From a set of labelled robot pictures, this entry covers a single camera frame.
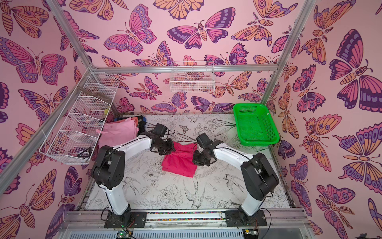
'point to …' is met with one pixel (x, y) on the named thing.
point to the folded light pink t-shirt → (114, 133)
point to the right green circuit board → (250, 233)
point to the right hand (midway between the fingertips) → (190, 164)
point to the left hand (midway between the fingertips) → (177, 148)
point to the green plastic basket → (254, 124)
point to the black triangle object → (86, 153)
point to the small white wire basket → (188, 76)
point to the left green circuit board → (125, 234)
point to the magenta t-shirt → (180, 162)
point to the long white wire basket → (73, 136)
